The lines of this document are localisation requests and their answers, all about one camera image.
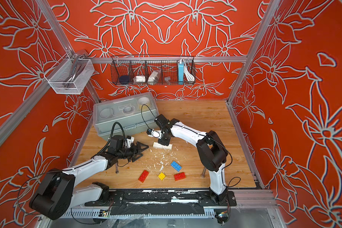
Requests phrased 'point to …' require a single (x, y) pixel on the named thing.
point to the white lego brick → (156, 144)
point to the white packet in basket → (155, 76)
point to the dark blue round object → (124, 79)
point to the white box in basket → (139, 79)
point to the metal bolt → (203, 175)
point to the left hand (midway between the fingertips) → (146, 150)
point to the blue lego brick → (176, 166)
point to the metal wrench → (117, 170)
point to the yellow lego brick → (161, 175)
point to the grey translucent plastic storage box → (124, 116)
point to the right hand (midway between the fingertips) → (160, 139)
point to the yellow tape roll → (144, 100)
